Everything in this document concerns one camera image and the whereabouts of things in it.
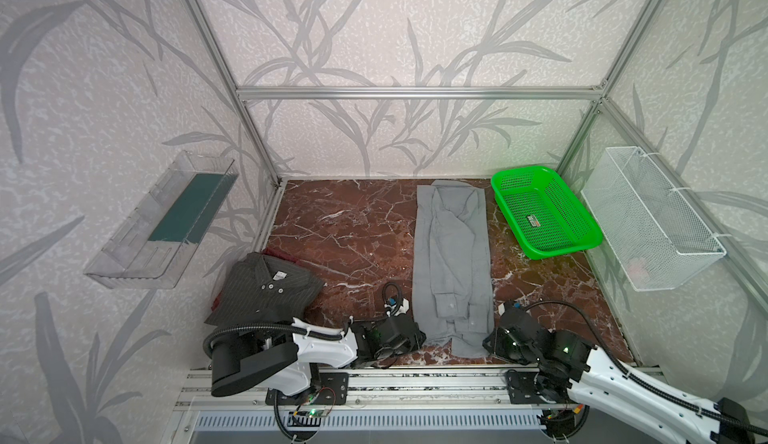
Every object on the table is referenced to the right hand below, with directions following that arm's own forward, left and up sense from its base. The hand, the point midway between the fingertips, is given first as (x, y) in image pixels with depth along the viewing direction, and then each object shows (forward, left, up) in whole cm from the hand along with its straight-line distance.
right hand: (481, 336), depth 81 cm
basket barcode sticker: (+41, -26, -2) cm, 49 cm away
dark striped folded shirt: (+12, +61, +5) cm, 62 cm away
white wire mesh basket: (+12, -33, +32) cm, 47 cm away
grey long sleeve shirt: (+21, +6, -1) cm, 21 cm away
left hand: (0, +13, +1) cm, 13 cm away
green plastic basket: (+43, -30, -2) cm, 52 cm away
